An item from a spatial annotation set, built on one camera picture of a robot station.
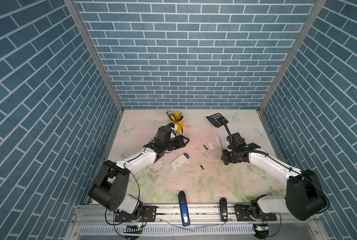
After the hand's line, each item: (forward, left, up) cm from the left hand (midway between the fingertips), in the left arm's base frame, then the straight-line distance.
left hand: (188, 141), depth 85 cm
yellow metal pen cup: (+18, +5, -6) cm, 20 cm away
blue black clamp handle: (-32, +3, -11) cm, 34 cm away
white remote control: (-6, +5, -14) cm, 16 cm away
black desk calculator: (+27, -23, -12) cm, 37 cm away
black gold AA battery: (+4, -13, -14) cm, 19 cm away
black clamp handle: (-33, -17, -11) cm, 39 cm away
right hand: (-6, -21, -8) cm, 23 cm away
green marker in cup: (+23, +4, -3) cm, 24 cm away
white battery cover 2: (+11, -22, -15) cm, 28 cm away
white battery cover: (+5, -16, -14) cm, 22 cm away
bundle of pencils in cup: (+20, +10, -1) cm, 23 cm away
